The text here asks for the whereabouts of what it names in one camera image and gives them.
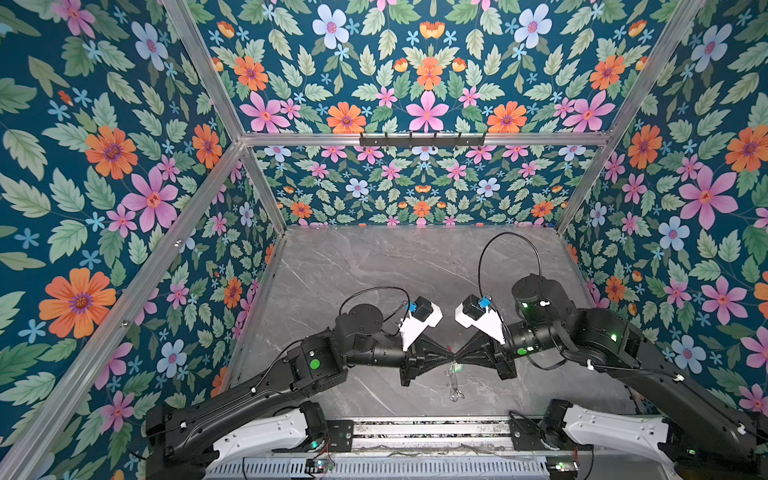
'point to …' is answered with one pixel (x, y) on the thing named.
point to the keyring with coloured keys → (452, 373)
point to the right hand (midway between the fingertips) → (458, 354)
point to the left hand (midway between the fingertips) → (456, 361)
